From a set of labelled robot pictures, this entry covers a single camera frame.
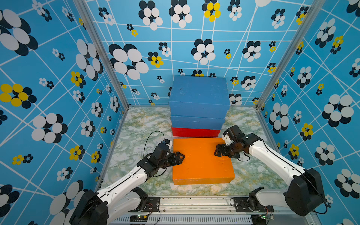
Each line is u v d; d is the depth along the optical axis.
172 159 0.72
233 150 0.68
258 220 0.71
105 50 0.87
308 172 0.42
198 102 0.75
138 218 0.72
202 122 0.84
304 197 0.41
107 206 0.41
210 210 0.73
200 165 0.75
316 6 0.68
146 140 1.03
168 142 0.77
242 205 0.72
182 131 0.92
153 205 0.73
